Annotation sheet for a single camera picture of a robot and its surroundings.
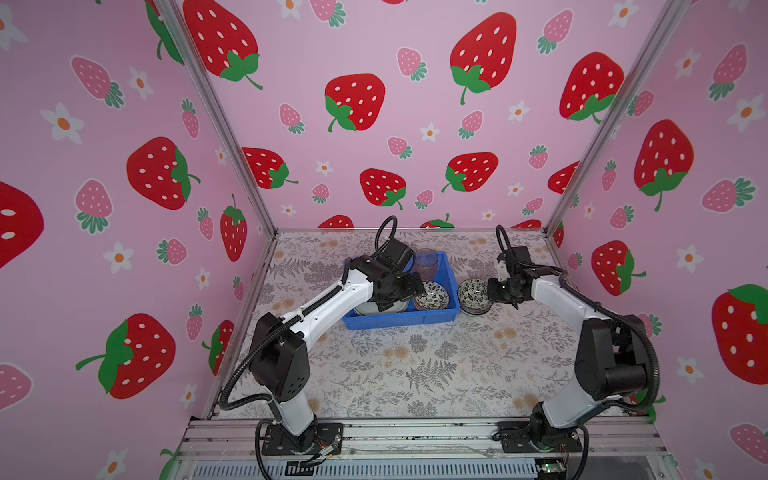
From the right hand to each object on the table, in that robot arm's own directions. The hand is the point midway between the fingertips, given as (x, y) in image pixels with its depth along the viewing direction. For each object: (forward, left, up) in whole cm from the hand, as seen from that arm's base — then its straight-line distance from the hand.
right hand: (490, 292), depth 93 cm
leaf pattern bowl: (0, +5, -3) cm, 6 cm away
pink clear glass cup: (+10, +21, +1) cm, 23 cm away
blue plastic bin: (-8, +24, -6) cm, 26 cm away
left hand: (-9, +23, +9) cm, 26 cm away
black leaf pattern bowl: (-1, +17, -4) cm, 18 cm away
